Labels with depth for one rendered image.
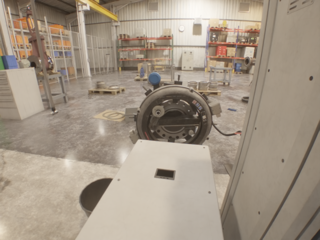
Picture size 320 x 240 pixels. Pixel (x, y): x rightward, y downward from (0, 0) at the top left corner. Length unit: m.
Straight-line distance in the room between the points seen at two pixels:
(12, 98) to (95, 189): 3.56
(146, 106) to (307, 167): 1.26
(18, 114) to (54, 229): 3.41
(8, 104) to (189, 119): 4.17
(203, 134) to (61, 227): 1.49
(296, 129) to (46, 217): 1.73
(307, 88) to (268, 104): 0.13
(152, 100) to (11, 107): 3.84
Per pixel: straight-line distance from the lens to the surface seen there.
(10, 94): 4.49
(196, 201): 0.48
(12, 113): 4.75
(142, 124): 1.47
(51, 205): 1.80
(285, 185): 0.37
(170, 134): 1.65
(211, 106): 1.50
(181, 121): 1.44
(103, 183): 1.32
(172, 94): 1.37
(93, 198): 1.37
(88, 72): 13.36
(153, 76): 2.07
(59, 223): 1.63
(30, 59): 5.25
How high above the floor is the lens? 1.21
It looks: 22 degrees down
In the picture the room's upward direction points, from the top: straight up
